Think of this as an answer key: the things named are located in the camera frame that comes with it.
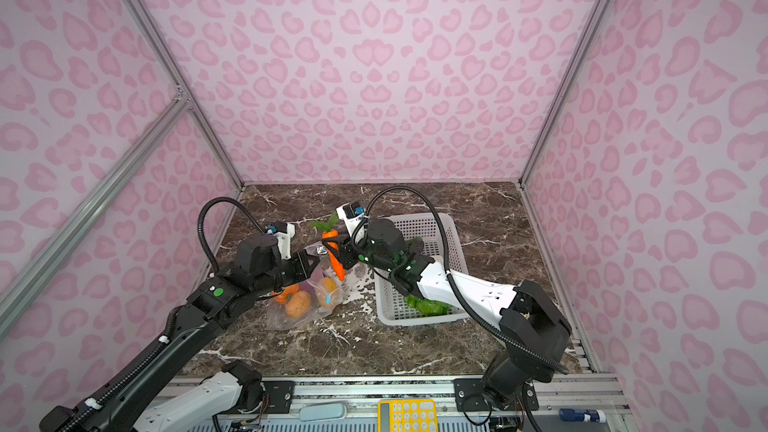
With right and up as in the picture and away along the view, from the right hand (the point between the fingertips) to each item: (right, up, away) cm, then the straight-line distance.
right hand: (327, 237), depth 72 cm
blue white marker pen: (+58, -40, -3) cm, 70 cm away
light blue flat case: (-1, -40, -3) cm, 40 cm away
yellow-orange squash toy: (-2, -15, +11) cm, 19 cm away
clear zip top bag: (-18, -24, +14) cm, 33 cm away
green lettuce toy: (+25, -21, +14) cm, 36 cm away
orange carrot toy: (+1, +1, -1) cm, 2 cm away
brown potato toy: (-11, -20, +12) cm, 25 cm away
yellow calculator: (+19, -41, -3) cm, 45 cm away
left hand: (-2, -4, +1) cm, 5 cm away
